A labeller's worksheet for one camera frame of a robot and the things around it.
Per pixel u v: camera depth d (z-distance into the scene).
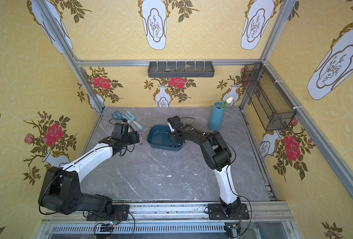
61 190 0.42
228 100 0.84
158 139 1.05
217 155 0.55
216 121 1.00
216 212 0.73
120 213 0.73
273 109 0.75
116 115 1.17
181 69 0.92
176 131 0.80
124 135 0.68
